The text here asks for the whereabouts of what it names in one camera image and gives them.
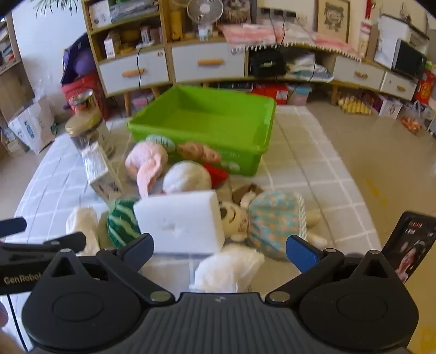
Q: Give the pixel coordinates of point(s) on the brown plush bread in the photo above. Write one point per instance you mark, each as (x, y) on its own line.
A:
(197, 151)

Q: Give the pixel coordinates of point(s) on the black microwave oven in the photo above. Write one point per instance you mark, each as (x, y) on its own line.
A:
(408, 59)

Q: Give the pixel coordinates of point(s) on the white product box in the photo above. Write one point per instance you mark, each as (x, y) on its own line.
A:
(99, 13)

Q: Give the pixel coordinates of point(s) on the green watermelon plush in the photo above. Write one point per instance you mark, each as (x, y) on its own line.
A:
(121, 221)

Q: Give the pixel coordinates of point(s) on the small white drawer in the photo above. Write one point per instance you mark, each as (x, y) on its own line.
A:
(357, 73)
(398, 86)

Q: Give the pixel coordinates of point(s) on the wooden cabinet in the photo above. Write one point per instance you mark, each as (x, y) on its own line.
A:
(165, 20)

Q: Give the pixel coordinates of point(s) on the metal drink can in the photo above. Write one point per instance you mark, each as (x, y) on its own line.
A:
(83, 100)

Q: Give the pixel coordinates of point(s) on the framed cartoon girl picture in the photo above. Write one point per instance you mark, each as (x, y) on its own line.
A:
(333, 18)

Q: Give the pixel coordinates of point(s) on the black smartphone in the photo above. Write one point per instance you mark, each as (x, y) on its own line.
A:
(408, 245)

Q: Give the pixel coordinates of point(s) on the row of yellow bottles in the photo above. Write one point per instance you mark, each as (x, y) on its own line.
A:
(354, 105)

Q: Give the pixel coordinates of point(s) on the purple plush toy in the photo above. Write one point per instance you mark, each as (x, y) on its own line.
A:
(83, 63)

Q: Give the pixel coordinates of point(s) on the bag of oranges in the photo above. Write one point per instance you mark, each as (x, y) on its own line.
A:
(412, 121)

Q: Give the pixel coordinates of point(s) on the stack of papers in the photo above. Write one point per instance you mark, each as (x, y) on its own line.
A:
(133, 12)

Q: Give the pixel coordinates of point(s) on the wooden bookshelf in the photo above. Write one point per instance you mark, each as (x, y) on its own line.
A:
(13, 85)

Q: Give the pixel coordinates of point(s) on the red gift box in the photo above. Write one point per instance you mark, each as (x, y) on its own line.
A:
(425, 88)

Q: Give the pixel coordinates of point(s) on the green plastic bin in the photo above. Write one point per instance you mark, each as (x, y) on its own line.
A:
(204, 112)

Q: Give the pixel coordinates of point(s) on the silver carton box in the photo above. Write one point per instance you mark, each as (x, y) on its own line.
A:
(98, 170)

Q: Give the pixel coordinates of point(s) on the white sponge block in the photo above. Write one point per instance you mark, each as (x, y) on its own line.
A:
(177, 221)

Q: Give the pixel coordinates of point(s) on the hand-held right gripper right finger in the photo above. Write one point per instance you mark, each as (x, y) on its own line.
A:
(301, 252)

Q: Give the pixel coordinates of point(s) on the small white desk fan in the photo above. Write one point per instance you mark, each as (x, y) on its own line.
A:
(204, 12)

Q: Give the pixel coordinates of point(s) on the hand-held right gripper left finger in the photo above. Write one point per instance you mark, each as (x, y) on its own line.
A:
(141, 246)

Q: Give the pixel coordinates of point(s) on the mint green plush toy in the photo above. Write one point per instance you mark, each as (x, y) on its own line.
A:
(161, 141)

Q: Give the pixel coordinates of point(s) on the white patterned box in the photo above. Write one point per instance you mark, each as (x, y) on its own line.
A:
(388, 107)

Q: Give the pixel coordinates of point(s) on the white round plush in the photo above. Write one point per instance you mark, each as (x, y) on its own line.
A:
(187, 177)

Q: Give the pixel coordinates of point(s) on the white cardboard box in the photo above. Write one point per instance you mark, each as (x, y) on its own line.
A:
(30, 126)

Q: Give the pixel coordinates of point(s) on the red snack barrel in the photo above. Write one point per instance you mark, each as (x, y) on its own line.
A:
(85, 86)

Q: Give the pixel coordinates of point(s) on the gold round object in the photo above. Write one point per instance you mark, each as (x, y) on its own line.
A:
(90, 136)

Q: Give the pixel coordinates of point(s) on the pink plush bunny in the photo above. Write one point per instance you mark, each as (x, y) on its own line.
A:
(146, 160)

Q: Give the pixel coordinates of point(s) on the person's left hand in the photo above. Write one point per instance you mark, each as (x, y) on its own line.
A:
(2, 315)

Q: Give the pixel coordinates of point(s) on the green houseplant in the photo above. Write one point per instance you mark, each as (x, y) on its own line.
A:
(54, 4)

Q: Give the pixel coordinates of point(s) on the framed cat picture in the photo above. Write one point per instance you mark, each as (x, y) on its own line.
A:
(238, 10)

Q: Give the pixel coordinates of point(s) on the white round router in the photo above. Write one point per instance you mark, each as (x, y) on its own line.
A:
(145, 44)

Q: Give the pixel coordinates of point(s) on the white crumpled bag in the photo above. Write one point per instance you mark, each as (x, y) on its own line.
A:
(224, 269)

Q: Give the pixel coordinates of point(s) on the clear storage box blue lid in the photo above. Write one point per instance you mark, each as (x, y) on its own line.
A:
(299, 95)

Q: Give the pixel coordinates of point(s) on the white bottle red label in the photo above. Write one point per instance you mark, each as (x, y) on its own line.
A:
(365, 37)

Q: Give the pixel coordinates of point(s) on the large white drawer with keyhole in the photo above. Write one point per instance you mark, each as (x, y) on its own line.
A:
(133, 73)

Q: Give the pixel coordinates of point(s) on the pink fringed cloth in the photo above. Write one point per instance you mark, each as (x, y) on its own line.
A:
(259, 34)

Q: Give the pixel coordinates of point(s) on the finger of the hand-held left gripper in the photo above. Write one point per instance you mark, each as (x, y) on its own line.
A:
(12, 226)
(64, 242)

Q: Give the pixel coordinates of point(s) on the grey checked tablecloth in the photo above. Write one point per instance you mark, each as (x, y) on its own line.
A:
(306, 163)

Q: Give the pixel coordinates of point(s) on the red flat box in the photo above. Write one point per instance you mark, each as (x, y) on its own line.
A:
(270, 93)

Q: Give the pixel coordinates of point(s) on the white rabbit doll blue dress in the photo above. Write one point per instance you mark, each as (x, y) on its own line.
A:
(272, 218)

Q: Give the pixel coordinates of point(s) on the white plush toy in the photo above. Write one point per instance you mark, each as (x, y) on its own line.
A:
(83, 224)

